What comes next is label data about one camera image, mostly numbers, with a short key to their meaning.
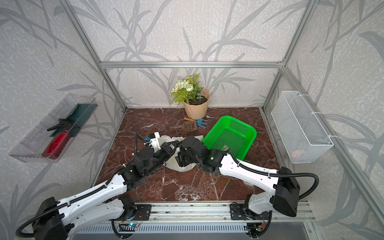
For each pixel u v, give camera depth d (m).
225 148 0.97
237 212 0.74
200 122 1.12
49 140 0.65
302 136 0.61
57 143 0.58
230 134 1.05
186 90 0.91
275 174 0.43
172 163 0.72
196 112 1.04
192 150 0.52
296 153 0.72
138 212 0.72
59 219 0.40
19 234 0.39
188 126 1.09
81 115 0.68
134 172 0.57
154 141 0.68
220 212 0.75
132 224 0.71
